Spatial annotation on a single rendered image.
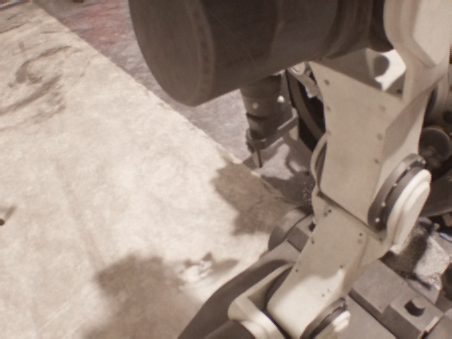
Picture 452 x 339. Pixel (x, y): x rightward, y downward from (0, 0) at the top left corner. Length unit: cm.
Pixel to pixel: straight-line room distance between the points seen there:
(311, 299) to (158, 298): 60
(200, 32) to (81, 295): 117
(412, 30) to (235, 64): 16
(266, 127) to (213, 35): 47
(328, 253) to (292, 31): 51
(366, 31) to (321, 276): 51
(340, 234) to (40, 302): 105
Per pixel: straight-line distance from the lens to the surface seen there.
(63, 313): 129
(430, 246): 136
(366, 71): 43
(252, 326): 73
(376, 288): 98
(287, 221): 107
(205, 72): 21
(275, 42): 23
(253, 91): 60
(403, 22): 30
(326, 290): 70
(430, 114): 94
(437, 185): 88
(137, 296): 121
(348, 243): 66
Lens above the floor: 101
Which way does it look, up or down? 41 degrees down
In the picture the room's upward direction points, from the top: 7 degrees counter-clockwise
